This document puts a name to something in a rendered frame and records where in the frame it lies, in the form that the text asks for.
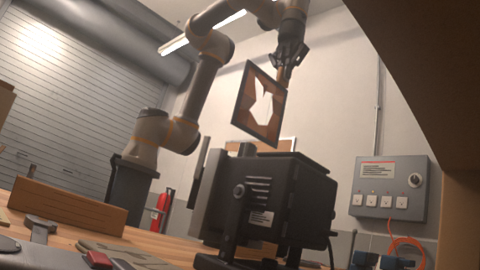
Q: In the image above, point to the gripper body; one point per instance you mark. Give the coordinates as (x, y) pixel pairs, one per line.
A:
(290, 41)

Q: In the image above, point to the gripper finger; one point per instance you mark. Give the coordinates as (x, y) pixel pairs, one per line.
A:
(290, 70)
(275, 63)

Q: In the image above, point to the black frame with orange gel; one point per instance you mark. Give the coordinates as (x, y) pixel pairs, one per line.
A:
(240, 116)

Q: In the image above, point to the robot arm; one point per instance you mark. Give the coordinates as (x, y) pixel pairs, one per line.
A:
(210, 44)

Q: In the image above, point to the black Fresnel head body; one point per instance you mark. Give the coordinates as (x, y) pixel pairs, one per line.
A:
(300, 202)

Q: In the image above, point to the grey barn door set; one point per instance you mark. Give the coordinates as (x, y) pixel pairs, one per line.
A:
(208, 194)

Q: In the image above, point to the grey roller door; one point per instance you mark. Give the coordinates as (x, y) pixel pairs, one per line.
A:
(75, 119)

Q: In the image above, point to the long ceiling light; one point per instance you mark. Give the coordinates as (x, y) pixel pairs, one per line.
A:
(232, 17)

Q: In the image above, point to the white framed orange board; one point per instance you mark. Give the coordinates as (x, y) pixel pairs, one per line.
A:
(287, 145)

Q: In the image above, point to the grey round knob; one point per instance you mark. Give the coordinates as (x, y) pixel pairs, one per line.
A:
(239, 191)

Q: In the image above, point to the large brown cardboard box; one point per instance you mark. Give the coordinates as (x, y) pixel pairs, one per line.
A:
(431, 63)

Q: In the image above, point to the red fire extinguisher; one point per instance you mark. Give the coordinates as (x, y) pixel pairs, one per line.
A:
(160, 209)

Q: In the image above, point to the grey upright pipe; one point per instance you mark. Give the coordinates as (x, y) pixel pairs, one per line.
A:
(353, 247)

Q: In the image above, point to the blue clamp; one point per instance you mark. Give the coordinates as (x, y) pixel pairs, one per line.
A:
(395, 263)
(362, 260)

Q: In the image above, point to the grey work gloves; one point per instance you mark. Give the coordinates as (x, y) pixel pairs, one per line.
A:
(123, 252)

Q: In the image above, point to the long brown cardboard box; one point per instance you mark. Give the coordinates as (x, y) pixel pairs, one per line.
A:
(67, 206)

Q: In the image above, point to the grey metal clamp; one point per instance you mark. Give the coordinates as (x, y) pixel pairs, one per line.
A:
(39, 226)

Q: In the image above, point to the grey console with red button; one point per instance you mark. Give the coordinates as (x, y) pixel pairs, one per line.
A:
(45, 256)

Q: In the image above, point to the yellow pad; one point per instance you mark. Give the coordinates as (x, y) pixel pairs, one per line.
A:
(3, 218)

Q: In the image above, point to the grey wall conduit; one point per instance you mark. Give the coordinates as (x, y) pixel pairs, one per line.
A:
(378, 119)

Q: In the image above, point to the white wall socket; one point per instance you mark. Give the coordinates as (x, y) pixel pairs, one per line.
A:
(371, 200)
(401, 202)
(386, 201)
(357, 199)

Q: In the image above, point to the black rotary switch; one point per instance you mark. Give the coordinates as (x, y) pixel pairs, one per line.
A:
(414, 179)

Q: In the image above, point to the grey wall control box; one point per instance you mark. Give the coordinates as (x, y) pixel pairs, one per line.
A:
(390, 209)

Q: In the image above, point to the grey air duct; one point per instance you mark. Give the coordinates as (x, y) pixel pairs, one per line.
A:
(93, 18)

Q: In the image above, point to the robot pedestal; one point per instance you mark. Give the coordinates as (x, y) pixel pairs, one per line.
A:
(129, 194)

